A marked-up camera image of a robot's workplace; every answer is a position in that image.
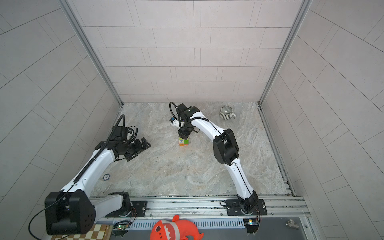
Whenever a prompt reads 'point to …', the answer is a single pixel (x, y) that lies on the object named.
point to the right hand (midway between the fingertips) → (184, 133)
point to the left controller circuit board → (121, 228)
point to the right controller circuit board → (251, 224)
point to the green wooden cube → (186, 142)
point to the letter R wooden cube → (181, 141)
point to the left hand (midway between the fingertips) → (149, 145)
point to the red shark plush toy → (175, 230)
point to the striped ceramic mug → (226, 113)
